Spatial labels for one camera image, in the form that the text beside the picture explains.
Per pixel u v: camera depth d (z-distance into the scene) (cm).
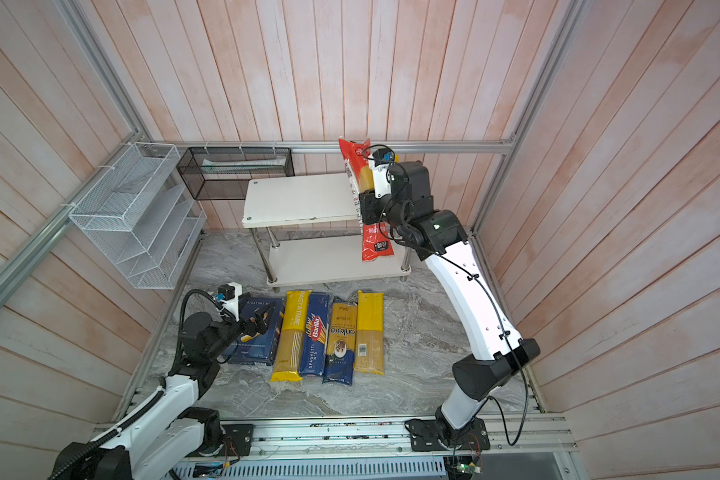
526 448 73
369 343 88
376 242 65
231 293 69
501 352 41
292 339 88
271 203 81
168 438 56
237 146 93
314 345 86
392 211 54
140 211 72
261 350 82
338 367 84
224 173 103
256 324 73
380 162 55
